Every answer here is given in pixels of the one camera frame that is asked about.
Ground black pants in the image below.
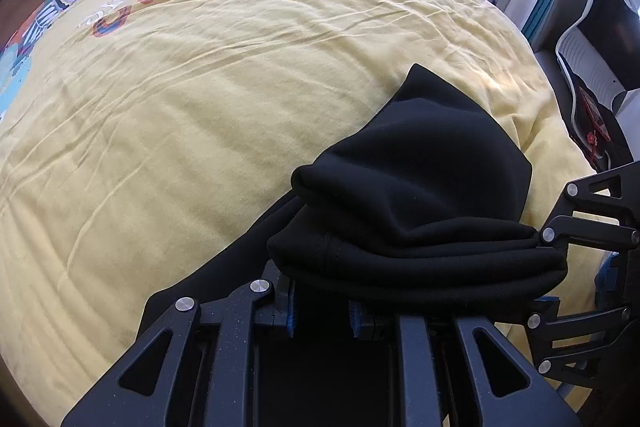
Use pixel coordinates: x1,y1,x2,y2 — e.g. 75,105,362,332
141,65,568,329

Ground black white gaming chair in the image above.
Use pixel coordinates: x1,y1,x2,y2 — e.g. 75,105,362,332
533,0,639,171

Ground yellow cartoon duvet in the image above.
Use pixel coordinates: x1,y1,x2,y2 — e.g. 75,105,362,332
1,0,591,426

